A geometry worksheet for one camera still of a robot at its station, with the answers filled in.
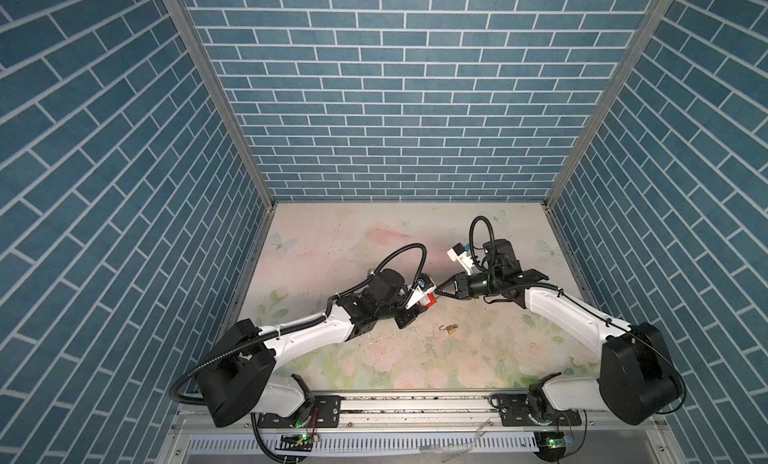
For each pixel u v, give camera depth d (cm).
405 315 72
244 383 41
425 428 72
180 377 38
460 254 77
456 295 74
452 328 89
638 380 42
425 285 69
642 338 43
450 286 76
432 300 79
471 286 73
